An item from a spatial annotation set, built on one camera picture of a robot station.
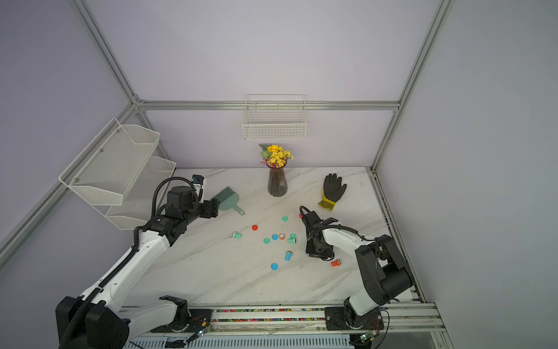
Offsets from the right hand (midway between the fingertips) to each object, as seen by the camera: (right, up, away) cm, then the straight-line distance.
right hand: (318, 257), depth 89 cm
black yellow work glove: (+11, +28, +20) cm, 36 cm away
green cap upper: (-14, +15, +12) cm, 23 cm away
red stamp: (+7, -1, -3) cm, 8 cm away
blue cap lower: (-18, -3, -3) cm, 19 cm away
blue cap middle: (-18, +7, +4) cm, 20 cm away
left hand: (-43, +23, -7) cm, 50 cm away
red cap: (-28, +11, +8) cm, 31 cm away
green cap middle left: (-22, +6, +4) cm, 23 cm away
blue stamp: (-13, +1, -1) cm, 13 cm away
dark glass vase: (-18, +32, +13) cm, 39 cm away
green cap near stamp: (-10, +8, +6) cm, 14 cm away
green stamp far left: (-35, +8, +4) cm, 36 cm away
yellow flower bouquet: (-18, +42, +1) cm, 46 cm away
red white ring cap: (-15, +8, +5) cm, 18 cm away
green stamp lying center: (-11, +6, +4) cm, 13 cm away
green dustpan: (-42, +23, +16) cm, 50 cm away
